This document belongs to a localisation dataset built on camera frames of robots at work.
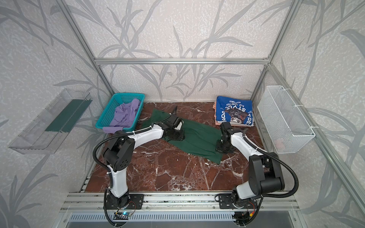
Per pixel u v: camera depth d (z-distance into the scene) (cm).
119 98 114
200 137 98
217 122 105
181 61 96
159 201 75
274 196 45
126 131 55
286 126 62
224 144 72
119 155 50
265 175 43
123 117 109
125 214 70
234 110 107
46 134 64
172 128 76
